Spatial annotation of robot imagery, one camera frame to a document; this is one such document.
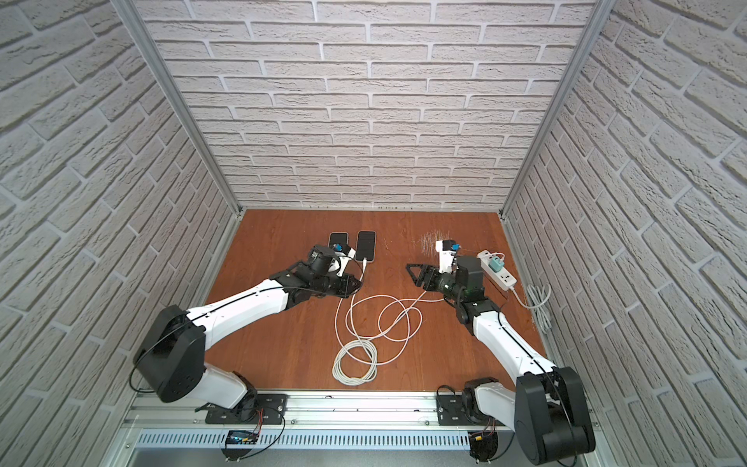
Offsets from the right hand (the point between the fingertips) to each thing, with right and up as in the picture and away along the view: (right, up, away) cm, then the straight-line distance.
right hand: (407, 268), depth 81 cm
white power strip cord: (+44, -12, +13) cm, 48 cm away
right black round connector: (+18, -42, -12) cm, 47 cm away
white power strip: (+34, -4, +15) cm, 37 cm away
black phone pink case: (-14, +6, +25) cm, 29 cm away
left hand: (-14, -2, +3) cm, 15 cm away
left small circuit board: (-43, -42, -10) cm, 60 cm away
